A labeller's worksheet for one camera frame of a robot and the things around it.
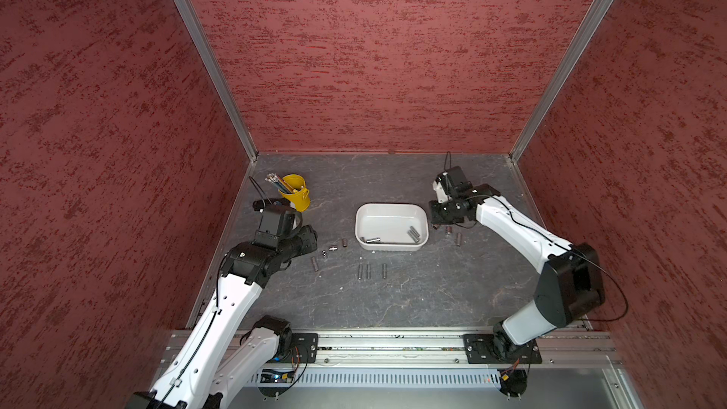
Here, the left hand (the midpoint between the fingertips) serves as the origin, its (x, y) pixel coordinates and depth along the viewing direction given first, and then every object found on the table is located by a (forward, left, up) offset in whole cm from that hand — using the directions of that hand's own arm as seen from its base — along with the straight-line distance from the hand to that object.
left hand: (308, 243), depth 75 cm
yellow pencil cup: (+22, +8, -11) cm, 26 cm away
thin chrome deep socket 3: (-1, -22, -17) cm, 28 cm away
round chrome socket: (+5, -2, -16) cm, 17 cm away
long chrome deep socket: (+11, -48, -17) cm, 52 cm away
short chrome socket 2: (+14, -44, -17) cm, 50 cm away
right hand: (+11, -37, -6) cm, 39 cm away
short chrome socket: (+9, -8, -18) cm, 21 cm away
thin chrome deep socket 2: (-1, -17, -17) cm, 24 cm away
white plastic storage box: (+17, -22, -19) cm, 34 cm away
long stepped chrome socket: (+1, +1, -18) cm, 18 cm away
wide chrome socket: (+7, -5, -17) cm, 19 cm away
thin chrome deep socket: (-1, -14, -17) cm, 22 cm away
